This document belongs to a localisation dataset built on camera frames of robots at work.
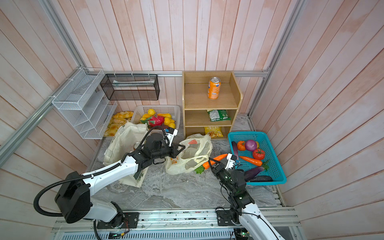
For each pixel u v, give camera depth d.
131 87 1.04
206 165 0.75
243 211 0.57
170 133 0.70
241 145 0.96
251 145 0.91
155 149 0.63
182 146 0.76
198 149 0.90
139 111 1.12
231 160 0.73
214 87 0.78
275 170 0.83
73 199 0.41
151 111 1.12
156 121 1.04
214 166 0.72
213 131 1.04
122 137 0.84
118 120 1.11
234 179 0.60
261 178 0.84
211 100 0.85
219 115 0.93
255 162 0.90
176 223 0.73
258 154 0.91
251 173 0.90
